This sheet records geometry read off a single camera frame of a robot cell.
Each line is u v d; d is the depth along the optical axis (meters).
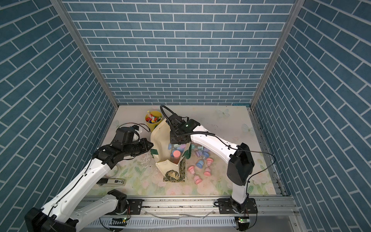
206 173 0.83
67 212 0.40
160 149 0.85
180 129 0.60
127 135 0.58
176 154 0.83
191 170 0.85
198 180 0.80
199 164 0.86
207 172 0.83
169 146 0.89
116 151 0.53
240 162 0.45
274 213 0.75
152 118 0.94
